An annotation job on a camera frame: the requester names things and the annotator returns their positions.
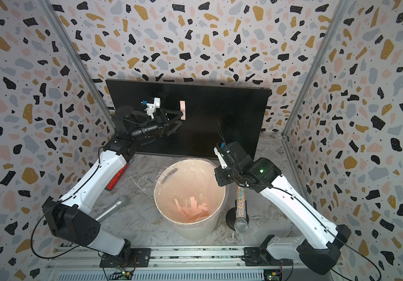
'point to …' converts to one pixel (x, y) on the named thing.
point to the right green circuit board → (272, 274)
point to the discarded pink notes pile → (194, 212)
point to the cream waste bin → (187, 196)
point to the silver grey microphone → (112, 209)
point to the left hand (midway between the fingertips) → (182, 118)
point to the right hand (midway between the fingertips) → (217, 173)
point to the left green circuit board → (122, 275)
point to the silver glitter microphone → (241, 224)
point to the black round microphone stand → (231, 218)
